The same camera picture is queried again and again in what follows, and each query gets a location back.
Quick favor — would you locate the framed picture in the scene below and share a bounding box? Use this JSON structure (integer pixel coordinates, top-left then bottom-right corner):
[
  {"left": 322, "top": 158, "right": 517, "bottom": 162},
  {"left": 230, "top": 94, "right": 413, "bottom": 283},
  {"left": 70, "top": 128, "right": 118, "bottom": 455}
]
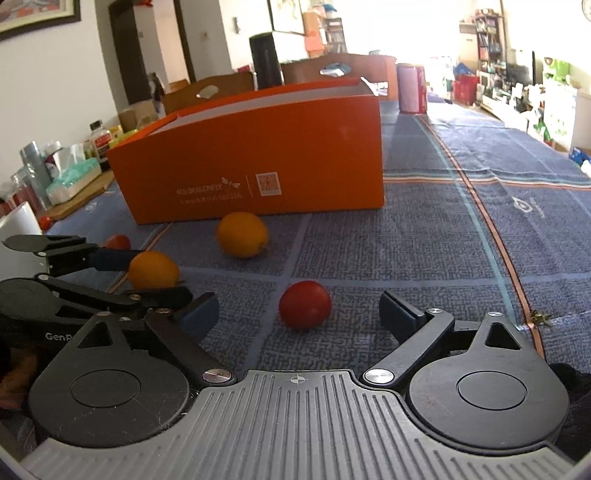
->
[{"left": 0, "top": 0, "right": 81, "bottom": 32}]

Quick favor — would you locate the white container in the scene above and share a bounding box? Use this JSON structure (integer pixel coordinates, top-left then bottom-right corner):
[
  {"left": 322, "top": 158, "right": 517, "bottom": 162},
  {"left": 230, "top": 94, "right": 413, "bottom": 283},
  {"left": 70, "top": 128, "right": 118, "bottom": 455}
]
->
[{"left": 0, "top": 202, "right": 49, "bottom": 278}]

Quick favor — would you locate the red basket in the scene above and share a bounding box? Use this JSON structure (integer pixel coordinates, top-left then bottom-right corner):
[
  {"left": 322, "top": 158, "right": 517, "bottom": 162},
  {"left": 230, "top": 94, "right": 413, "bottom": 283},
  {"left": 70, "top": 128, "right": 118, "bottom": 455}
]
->
[{"left": 455, "top": 74, "right": 479, "bottom": 105}]

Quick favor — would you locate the bookshelf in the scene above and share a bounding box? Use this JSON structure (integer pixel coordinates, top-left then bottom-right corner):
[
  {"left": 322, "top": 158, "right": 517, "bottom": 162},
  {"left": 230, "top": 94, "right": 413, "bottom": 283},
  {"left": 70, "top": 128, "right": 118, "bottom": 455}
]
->
[{"left": 325, "top": 17, "right": 347, "bottom": 54}]

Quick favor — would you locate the dark bottle with red label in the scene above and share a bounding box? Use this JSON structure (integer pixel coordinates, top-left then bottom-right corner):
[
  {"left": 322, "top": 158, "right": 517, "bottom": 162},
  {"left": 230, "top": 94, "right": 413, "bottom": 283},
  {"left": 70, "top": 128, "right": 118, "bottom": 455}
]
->
[{"left": 88, "top": 120, "right": 113, "bottom": 171}]

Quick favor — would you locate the large red tomato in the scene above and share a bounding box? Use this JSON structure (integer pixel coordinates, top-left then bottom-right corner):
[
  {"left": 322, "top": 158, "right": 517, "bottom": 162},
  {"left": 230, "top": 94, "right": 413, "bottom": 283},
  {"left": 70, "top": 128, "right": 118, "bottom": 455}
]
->
[{"left": 279, "top": 281, "right": 332, "bottom": 330}]

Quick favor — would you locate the wooden chair with oval hole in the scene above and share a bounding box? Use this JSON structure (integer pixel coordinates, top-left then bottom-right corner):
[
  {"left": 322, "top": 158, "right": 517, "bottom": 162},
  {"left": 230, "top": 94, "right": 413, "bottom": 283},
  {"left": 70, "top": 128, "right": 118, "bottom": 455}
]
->
[{"left": 164, "top": 71, "right": 256, "bottom": 114}]

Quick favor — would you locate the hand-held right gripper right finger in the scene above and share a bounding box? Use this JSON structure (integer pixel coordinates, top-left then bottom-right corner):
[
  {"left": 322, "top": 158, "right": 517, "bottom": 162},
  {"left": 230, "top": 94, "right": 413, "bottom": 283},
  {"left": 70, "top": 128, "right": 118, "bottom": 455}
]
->
[{"left": 362, "top": 291, "right": 532, "bottom": 387}]

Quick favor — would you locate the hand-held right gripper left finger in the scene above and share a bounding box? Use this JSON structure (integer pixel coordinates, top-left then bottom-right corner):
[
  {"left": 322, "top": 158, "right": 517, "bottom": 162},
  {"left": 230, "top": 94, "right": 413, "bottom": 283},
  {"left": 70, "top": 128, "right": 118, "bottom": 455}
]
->
[{"left": 74, "top": 292, "right": 237, "bottom": 387}]

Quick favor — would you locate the wooden cutting board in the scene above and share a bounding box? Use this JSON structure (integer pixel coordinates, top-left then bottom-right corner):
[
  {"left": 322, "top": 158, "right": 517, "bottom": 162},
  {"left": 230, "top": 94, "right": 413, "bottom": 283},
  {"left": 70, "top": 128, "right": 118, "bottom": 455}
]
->
[{"left": 46, "top": 171, "right": 116, "bottom": 221}]

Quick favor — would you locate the blue patterned tablecloth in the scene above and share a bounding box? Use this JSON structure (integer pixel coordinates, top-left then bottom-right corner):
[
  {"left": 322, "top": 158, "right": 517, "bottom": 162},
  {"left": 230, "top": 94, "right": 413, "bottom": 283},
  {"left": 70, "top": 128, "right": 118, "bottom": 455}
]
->
[{"left": 46, "top": 92, "right": 591, "bottom": 374}]

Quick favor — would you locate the teal tissue pack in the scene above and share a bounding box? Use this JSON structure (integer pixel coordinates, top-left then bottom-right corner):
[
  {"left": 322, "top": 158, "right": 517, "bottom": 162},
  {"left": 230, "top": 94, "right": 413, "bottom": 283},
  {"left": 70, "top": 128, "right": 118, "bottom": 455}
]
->
[{"left": 46, "top": 158, "right": 102, "bottom": 205}]

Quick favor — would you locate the orange cardboard box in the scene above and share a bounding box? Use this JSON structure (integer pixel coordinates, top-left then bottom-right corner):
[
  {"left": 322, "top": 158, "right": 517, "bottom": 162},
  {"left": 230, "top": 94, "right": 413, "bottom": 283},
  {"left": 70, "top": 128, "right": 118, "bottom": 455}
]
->
[{"left": 107, "top": 78, "right": 385, "bottom": 225}]

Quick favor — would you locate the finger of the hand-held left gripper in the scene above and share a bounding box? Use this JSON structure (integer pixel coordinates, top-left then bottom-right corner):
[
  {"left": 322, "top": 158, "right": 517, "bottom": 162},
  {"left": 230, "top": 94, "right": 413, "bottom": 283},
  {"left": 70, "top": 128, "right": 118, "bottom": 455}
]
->
[
  {"left": 2, "top": 234, "right": 141, "bottom": 276},
  {"left": 34, "top": 273, "right": 194, "bottom": 319}
]

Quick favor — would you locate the black thermos flask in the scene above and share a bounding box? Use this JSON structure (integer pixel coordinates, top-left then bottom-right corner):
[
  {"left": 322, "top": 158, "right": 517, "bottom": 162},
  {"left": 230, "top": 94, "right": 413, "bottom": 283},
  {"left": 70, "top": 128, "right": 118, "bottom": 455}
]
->
[{"left": 249, "top": 32, "right": 283, "bottom": 90}]

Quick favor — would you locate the brown cardboard box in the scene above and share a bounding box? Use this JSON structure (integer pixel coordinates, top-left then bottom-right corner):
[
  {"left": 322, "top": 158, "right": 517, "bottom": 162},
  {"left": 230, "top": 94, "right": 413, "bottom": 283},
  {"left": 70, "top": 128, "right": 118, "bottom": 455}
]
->
[{"left": 119, "top": 102, "right": 160, "bottom": 132}]

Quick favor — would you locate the pink can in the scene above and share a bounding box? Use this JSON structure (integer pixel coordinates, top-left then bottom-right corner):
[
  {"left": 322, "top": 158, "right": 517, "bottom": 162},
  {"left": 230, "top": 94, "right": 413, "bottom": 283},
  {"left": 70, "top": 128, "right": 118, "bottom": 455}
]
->
[{"left": 397, "top": 63, "right": 428, "bottom": 114}]

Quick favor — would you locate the orange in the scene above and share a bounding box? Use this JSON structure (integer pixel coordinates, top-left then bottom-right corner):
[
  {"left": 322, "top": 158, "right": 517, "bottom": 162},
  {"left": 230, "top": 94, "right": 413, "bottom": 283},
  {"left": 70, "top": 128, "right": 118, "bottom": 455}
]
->
[
  {"left": 217, "top": 212, "right": 269, "bottom": 258},
  {"left": 128, "top": 251, "right": 181, "bottom": 291}
]

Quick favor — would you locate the silver metal can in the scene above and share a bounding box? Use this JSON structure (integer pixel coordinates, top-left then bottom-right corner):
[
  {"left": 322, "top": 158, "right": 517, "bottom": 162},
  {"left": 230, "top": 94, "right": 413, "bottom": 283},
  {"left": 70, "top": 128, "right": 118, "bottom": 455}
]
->
[{"left": 21, "top": 141, "right": 51, "bottom": 208}]

